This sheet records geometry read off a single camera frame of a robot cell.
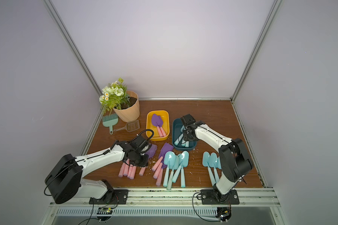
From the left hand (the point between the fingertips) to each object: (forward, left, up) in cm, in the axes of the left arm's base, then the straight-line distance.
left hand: (149, 164), depth 83 cm
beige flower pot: (+31, +16, +10) cm, 36 cm away
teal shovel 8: (+3, -39, -2) cm, 39 cm away
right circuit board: (-23, -41, -3) cm, 47 cm away
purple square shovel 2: (+11, -10, -1) cm, 15 cm away
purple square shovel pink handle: (+31, -4, -1) cm, 32 cm away
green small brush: (+34, +36, -2) cm, 49 cm away
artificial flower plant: (+32, +22, +27) cm, 47 cm away
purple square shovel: (+8, 0, 0) cm, 8 cm away
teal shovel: (+14, -20, 0) cm, 25 cm away
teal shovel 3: (+2, -12, +3) cm, 13 cm away
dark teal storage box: (+29, -16, +1) cm, 33 cm away
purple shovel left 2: (-7, +9, +1) cm, 11 cm away
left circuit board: (-23, +21, -4) cm, 32 cm away
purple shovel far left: (-4, +16, 0) cm, 16 cm away
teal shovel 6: (-7, -20, 0) cm, 21 cm away
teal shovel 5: (+2, -21, -1) cm, 21 cm away
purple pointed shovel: (+33, -1, +1) cm, 33 cm away
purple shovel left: (-2, +14, 0) cm, 14 cm away
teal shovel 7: (+6, -35, 0) cm, 35 cm away
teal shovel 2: (+13, -23, +1) cm, 27 cm away
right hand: (+20, -26, +6) cm, 33 cm away
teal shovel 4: (-8, -13, 0) cm, 15 cm away
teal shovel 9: (+1, -42, -1) cm, 42 cm away
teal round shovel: (+27, -21, 0) cm, 34 cm away
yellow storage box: (+37, -7, +3) cm, 38 cm away
